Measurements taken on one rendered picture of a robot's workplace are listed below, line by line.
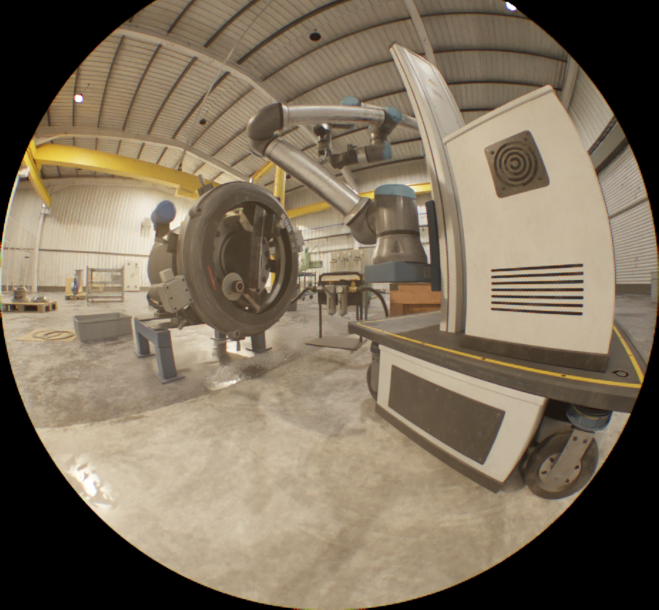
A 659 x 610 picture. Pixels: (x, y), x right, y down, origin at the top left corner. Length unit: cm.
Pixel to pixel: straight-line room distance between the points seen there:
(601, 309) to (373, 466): 59
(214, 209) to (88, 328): 172
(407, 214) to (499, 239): 32
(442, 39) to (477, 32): 137
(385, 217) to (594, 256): 57
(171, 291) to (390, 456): 84
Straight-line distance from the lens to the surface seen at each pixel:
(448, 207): 68
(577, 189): 45
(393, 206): 67
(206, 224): 83
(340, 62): 913
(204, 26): 883
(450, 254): 65
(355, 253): 776
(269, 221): 100
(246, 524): 53
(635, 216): 926
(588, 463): 57
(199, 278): 80
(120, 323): 232
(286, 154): 87
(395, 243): 64
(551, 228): 44
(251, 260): 93
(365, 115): 96
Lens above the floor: 47
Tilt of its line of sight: 1 degrees up
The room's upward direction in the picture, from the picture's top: 1 degrees counter-clockwise
